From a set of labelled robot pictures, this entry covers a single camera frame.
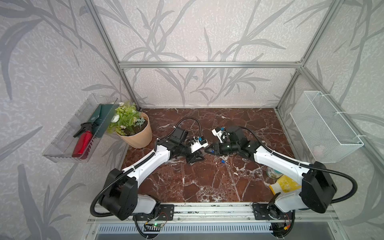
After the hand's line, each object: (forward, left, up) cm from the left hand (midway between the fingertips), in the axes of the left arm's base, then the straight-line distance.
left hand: (202, 156), depth 79 cm
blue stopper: (+3, -13, -13) cm, 18 cm away
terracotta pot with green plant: (+17, +41, +4) cm, 45 cm away
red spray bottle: (-4, +49, +21) cm, 53 cm away
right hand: (0, -1, +5) cm, 5 cm away
